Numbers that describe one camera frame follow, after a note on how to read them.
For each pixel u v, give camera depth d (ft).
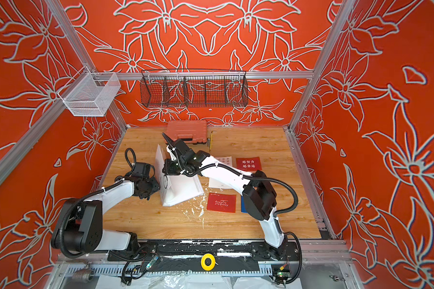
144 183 2.33
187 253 2.39
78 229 1.40
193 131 3.67
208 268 2.24
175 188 2.79
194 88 3.21
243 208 1.56
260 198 1.60
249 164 3.30
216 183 3.03
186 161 2.07
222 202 2.87
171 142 2.00
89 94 3.01
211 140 3.69
